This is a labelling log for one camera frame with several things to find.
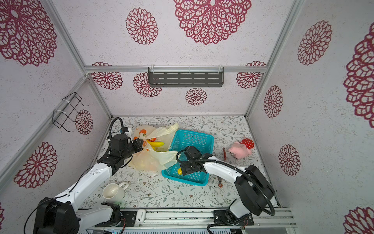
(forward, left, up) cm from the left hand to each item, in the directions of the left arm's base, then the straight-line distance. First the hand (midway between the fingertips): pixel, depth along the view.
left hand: (143, 142), depth 84 cm
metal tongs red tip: (-19, -45, -17) cm, 51 cm away
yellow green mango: (-13, -21, -12) cm, 27 cm away
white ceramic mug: (-23, +17, -15) cm, 33 cm away
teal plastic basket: (+11, -22, -14) cm, 28 cm away
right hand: (-9, -26, -11) cm, 30 cm away
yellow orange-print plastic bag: (-8, -3, -5) cm, 10 cm away
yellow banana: (+8, -3, -14) cm, 16 cm away
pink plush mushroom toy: (0, -60, -10) cm, 61 cm away
